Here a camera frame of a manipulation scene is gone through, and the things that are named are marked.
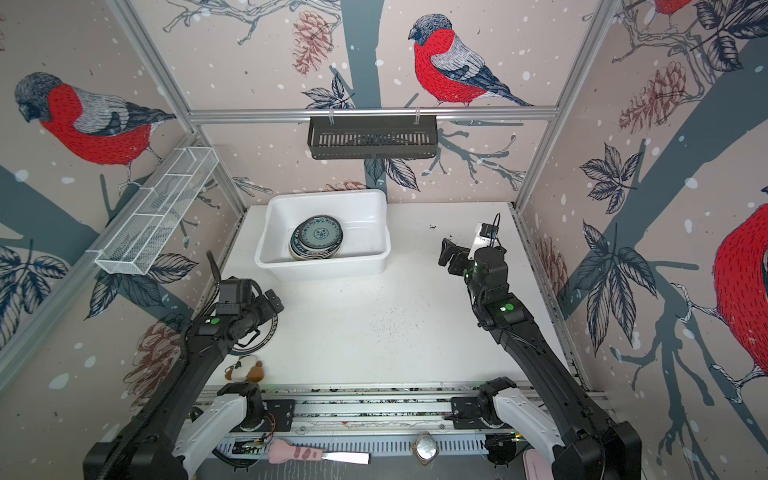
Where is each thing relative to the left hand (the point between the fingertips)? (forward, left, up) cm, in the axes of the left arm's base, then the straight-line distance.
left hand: (266, 306), depth 82 cm
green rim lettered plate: (+22, -5, -4) cm, 23 cm away
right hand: (+9, -53, +16) cm, 56 cm away
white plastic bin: (+29, -26, -11) cm, 41 cm away
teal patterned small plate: (+31, -10, -5) cm, 33 cm away
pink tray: (-36, -67, -7) cm, 77 cm away
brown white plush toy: (-15, +4, -7) cm, 17 cm away
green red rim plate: (-6, +4, -9) cm, 12 cm away
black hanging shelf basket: (+57, -26, +17) cm, 65 cm away
